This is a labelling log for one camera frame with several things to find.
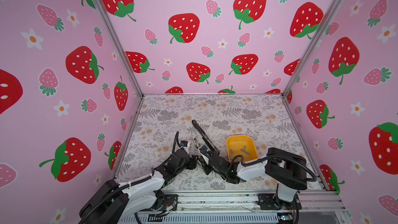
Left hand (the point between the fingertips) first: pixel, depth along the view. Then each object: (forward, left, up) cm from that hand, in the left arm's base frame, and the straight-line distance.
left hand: (195, 156), depth 86 cm
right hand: (-2, -2, +1) cm, 3 cm away
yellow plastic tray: (+8, -29, -3) cm, 31 cm away
